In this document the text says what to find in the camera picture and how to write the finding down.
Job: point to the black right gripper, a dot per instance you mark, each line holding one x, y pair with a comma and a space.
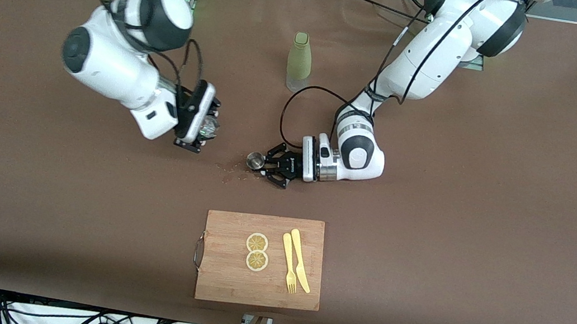
187, 108

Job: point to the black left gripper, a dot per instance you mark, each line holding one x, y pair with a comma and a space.
290, 168

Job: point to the small clear glass cup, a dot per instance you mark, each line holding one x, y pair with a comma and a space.
210, 127

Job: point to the steel double jigger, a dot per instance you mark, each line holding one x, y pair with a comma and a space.
254, 160

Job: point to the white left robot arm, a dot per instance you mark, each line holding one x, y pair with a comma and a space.
439, 53

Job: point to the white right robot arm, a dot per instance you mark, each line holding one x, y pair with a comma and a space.
110, 63

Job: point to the yellow lemon slice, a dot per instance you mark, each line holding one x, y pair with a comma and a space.
256, 261
257, 242

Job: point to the yellow plastic fork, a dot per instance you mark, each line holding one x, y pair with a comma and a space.
288, 258

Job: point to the yellow plastic knife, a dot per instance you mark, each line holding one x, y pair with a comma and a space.
299, 259

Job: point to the green sleeved glass bottle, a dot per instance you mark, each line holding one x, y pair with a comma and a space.
299, 62

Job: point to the wooden cutting board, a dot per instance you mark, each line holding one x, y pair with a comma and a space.
248, 286

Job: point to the brown table cover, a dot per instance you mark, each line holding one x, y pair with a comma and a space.
91, 202

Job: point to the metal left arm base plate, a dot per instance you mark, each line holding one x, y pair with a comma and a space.
474, 65

